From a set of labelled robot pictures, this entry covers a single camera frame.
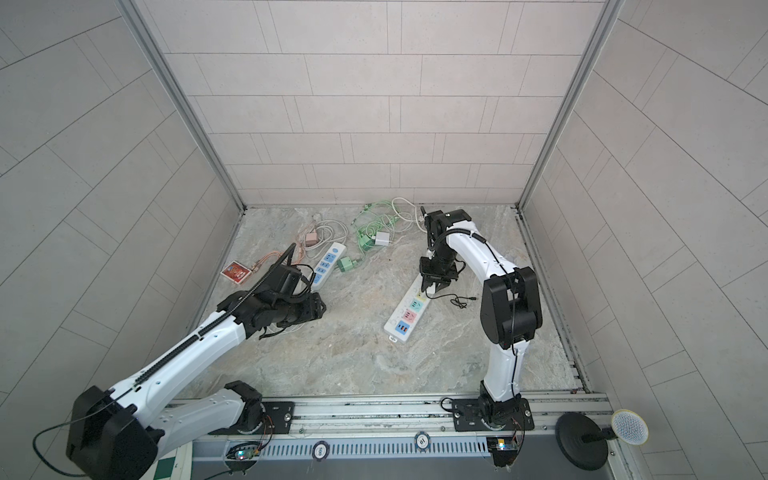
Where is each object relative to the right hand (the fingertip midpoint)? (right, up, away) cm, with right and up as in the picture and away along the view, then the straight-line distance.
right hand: (427, 285), depth 84 cm
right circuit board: (+16, -35, -16) cm, 42 cm away
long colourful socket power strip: (-6, -9, +2) cm, 11 cm away
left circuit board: (-42, -32, -20) cm, 57 cm away
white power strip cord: (-2, +25, +30) cm, 39 cm away
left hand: (-28, -5, -4) cm, 29 cm away
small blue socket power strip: (-31, +4, +12) cm, 34 cm away
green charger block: (-26, +4, +13) cm, 29 cm away
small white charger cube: (-14, +13, +21) cm, 28 cm away
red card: (-61, +2, +11) cm, 62 cm away
